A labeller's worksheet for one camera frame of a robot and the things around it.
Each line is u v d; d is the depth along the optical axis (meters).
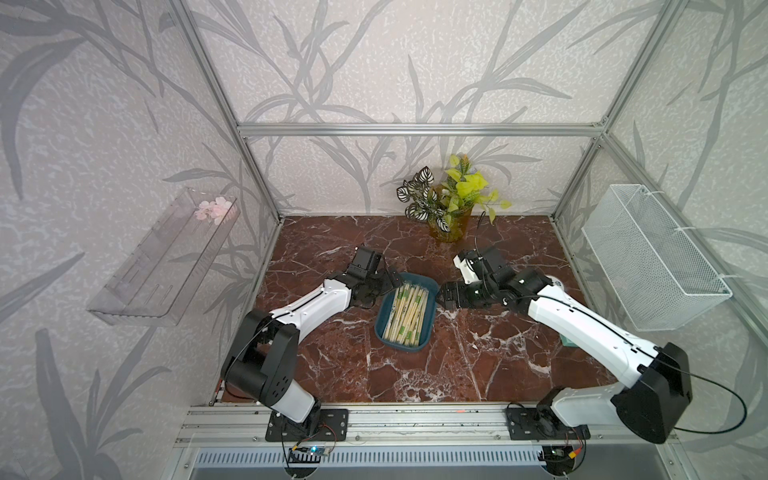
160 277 0.68
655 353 0.42
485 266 0.61
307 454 0.72
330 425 0.73
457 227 1.11
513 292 0.55
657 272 0.61
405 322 0.89
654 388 0.38
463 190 0.97
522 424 0.73
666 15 0.71
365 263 0.70
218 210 0.77
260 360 0.44
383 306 0.91
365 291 0.67
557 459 0.70
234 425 0.75
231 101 0.88
